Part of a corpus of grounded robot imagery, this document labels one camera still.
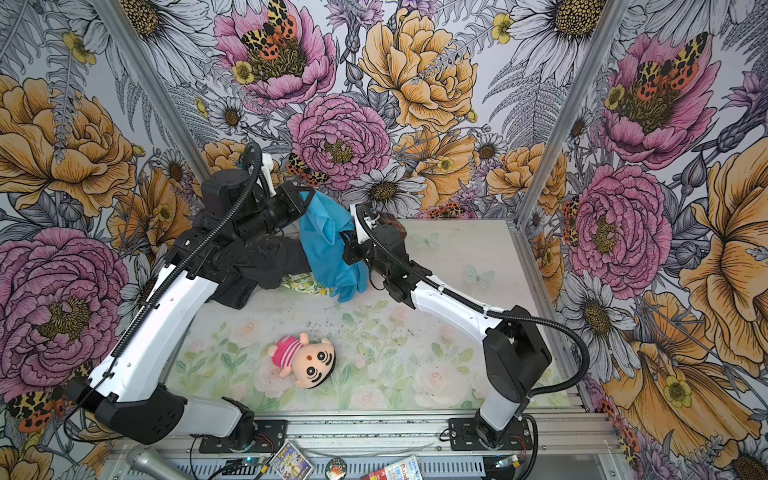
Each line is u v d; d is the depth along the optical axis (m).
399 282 0.61
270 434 0.74
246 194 0.43
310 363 0.78
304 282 1.02
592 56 0.78
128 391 0.38
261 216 0.52
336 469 0.70
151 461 0.68
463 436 0.74
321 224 0.65
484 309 0.48
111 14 0.71
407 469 0.67
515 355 0.45
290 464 0.69
